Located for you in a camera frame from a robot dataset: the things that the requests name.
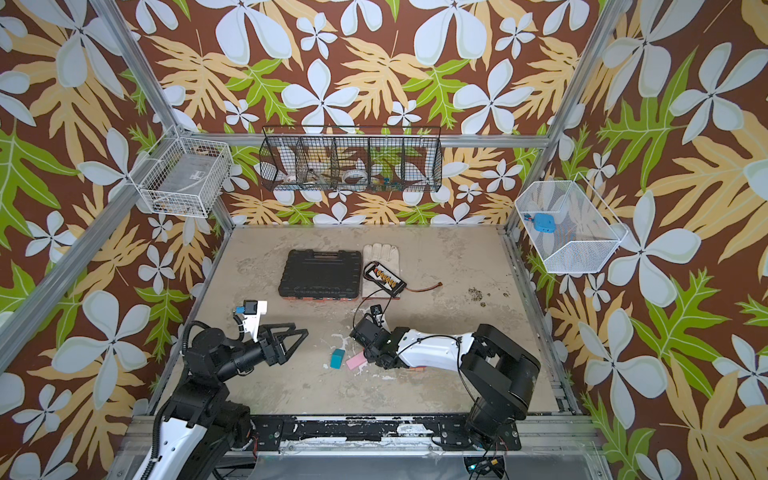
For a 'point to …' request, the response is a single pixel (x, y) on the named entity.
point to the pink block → (356, 361)
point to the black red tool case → (331, 276)
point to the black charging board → (386, 280)
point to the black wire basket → (352, 158)
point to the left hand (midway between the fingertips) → (299, 328)
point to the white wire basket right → (572, 229)
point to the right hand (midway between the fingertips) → (374, 344)
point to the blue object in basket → (544, 222)
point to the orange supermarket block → (418, 369)
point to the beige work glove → (386, 255)
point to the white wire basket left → (188, 177)
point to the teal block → (337, 358)
